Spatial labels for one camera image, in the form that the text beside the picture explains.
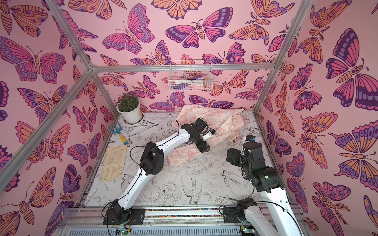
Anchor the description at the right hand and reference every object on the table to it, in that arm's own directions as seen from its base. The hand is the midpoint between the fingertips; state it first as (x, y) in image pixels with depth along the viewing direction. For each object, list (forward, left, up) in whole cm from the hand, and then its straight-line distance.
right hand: (234, 152), depth 72 cm
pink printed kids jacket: (+28, -4, -13) cm, 32 cm away
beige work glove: (+4, +71, -21) cm, 74 cm away
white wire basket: (+49, +23, +12) cm, 56 cm away
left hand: (+17, +12, -19) cm, 28 cm away
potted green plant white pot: (+39, +67, -5) cm, 77 cm away
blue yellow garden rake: (+29, +78, -21) cm, 86 cm away
